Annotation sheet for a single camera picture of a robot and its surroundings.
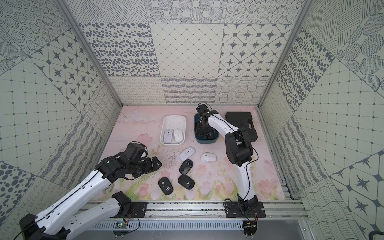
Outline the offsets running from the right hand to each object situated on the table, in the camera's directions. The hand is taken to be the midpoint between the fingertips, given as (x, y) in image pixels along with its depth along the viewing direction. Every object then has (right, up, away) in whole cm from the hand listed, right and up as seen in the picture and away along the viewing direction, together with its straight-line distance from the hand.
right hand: (202, 131), depth 99 cm
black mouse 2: (-10, -26, -19) cm, 33 cm away
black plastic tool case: (+28, +8, +3) cm, 30 cm away
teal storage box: (0, -6, -1) cm, 6 cm away
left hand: (-23, -16, -25) cm, 38 cm away
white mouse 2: (-16, -3, +2) cm, 17 cm away
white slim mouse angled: (-10, -13, -6) cm, 18 cm away
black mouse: (-10, -20, -11) cm, 25 cm away
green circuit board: (-41, -43, -27) cm, 65 cm away
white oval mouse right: (+3, -15, -8) cm, 18 cm away
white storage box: (-22, +6, +11) cm, 25 cm away
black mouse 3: (-21, -28, -19) cm, 40 cm away
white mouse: (-24, -3, +2) cm, 24 cm away
